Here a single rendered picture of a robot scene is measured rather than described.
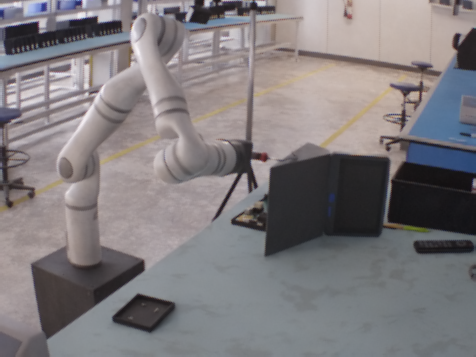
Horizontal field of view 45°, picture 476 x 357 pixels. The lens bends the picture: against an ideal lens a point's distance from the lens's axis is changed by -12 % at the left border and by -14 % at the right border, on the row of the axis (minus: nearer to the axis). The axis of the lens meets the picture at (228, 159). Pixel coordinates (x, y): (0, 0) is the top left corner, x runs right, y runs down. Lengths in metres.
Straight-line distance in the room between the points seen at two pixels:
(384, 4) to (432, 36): 1.20
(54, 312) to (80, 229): 0.27
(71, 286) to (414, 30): 11.45
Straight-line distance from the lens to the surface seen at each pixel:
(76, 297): 1.64
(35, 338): 0.85
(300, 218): 1.47
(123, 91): 1.44
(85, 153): 1.53
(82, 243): 1.66
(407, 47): 12.70
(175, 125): 1.21
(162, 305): 1.21
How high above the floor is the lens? 1.61
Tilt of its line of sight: 17 degrees down
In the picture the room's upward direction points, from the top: 2 degrees clockwise
